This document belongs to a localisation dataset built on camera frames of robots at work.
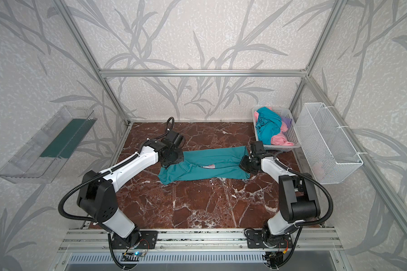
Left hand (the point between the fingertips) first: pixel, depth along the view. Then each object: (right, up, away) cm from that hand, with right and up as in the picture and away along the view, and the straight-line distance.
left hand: (182, 153), depth 88 cm
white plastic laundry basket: (+66, +11, +17) cm, 69 cm away
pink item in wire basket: (+63, -6, -14) cm, 65 cm away
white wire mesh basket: (+60, +2, -26) cm, 65 cm away
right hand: (+32, -5, +7) cm, 33 cm away
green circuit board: (-15, -41, -17) cm, 46 cm away
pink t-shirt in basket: (+57, +7, +14) cm, 59 cm away
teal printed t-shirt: (+13, -7, +12) cm, 19 cm away
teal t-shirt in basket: (+52, +16, +18) cm, 57 cm away
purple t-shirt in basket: (+66, +19, +23) cm, 72 cm away
